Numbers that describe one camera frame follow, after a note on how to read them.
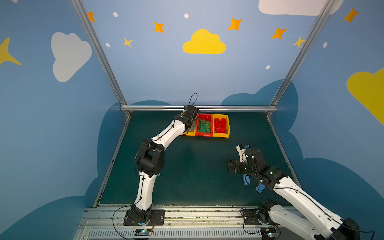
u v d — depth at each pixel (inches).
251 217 29.0
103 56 34.0
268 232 28.1
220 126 42.8
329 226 15.9
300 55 34.1
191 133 41.5
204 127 42.5
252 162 23.8
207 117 45.9
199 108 51.9
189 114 30.1
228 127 41.2
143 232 27.9
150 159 21.3
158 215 29.6
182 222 28.9
